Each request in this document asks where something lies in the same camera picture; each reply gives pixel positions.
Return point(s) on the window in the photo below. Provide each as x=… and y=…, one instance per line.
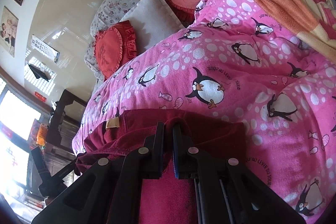
x=15, y=113

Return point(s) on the red paper wall sign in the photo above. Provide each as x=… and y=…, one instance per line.
x=40, y=96

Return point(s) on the dark wooden lattice cabinet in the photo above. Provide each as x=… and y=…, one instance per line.
x=65, y=182

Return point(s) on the pink penguin print blanket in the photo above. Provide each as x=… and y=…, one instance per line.
x=236, y=61

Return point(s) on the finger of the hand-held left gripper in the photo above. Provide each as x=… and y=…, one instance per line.
x=40, y=163
x=59, y=176

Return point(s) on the black hanging cloth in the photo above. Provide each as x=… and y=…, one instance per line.
x=39, y=72

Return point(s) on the dark red fleece sweater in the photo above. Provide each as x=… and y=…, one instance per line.
x=210, y=129

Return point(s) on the white pillow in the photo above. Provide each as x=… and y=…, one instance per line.
x=152, y=16

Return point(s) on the orange plastic basket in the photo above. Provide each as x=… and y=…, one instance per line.
x=41, y=134

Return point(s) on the wall calendar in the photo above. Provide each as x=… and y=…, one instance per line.
x=42, y=47

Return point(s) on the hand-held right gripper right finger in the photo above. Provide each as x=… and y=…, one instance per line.
x=175, y=155

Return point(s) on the wall poster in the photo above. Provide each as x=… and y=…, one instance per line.
x=9, y=29

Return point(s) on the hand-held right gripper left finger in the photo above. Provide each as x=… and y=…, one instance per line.
x=158, y=150

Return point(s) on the dark wooden table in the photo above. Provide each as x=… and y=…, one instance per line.
x=63, y=108

